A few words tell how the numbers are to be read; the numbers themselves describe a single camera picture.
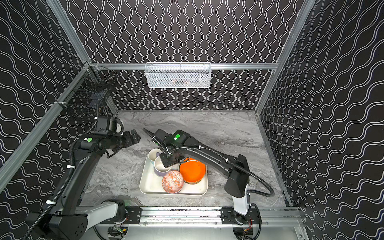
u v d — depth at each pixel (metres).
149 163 0.88
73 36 0.79
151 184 0.84
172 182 0.82
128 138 0.65
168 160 0.65
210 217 0.75
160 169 0.68
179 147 0.49
